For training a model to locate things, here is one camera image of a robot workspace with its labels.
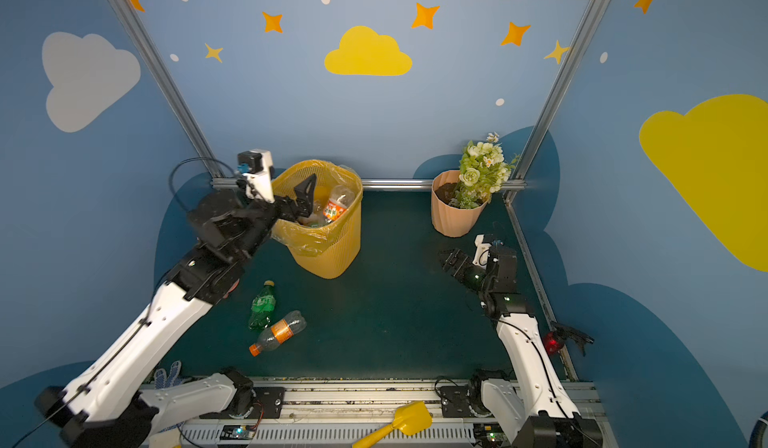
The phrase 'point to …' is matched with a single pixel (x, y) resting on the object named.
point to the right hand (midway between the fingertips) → (450, 256)
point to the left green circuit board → (234, 432)
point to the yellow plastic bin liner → (332, 248)
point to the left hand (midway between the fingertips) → (296, 171)
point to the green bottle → (262, 307)
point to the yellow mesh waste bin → (326, 243)
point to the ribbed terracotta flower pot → (447, 219)
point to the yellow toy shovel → (409, 418)
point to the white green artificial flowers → (483, 171)
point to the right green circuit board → (490, 434)
